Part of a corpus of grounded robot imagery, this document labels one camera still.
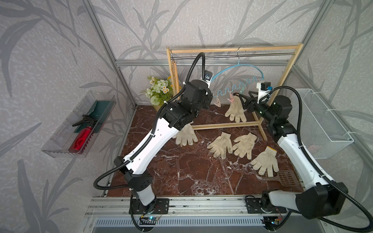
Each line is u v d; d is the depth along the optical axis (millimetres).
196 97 446
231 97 753
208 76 508
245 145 959
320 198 377
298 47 631
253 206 728
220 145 964
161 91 870
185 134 798
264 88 578
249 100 627
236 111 888
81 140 596
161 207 726
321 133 616
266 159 903
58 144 578
